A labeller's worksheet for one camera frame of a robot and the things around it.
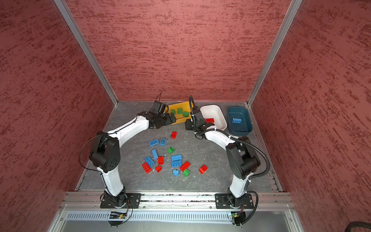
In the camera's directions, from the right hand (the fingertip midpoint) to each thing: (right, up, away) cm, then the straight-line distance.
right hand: (187, 125), depth 93 cm
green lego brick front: (0, -27, -10) cm, 29 cm away
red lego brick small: (-17, -25, -8) cm, 32 cm away
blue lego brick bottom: (-23, -22, -5) cm, 32 cm away
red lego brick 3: (+10, -25, -9) cm, 29 cm away
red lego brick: (-9, -7, +7) cm, 14 cm away
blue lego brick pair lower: (-7, -24, -5) cm, 25 cm away
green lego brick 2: (-1, +8, +20) cm, 21 cm away
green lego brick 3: (-11, -16, -2) cm, 19 cm away
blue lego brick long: (-22, -12, +2) cm, 26 cm away
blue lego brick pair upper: (-7, -20, -3) cm, 22 cm away
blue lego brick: (+38, +3, +14) cm, 40 cm away
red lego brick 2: (0, -24, -8) cm, 25 cm away
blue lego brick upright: (-16, -11, +2) cm, 19 cm away
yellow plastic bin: (-5, +5, +10) cm, 13 cm away
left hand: (-11, +2, 0) cm, 11 cm away
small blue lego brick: (-6, -27, -11) cm, 29 cm away
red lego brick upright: (-16, -21, -6) cm, 27 cm away
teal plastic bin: (+42, -3, +11) cm, 44 cm away
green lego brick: (-6, +10, +21) cm, 24 cm away
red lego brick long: (-24, -25, -9) cm, 35 cm away
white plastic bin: (+21, +10, +17) cm, 29 cm away
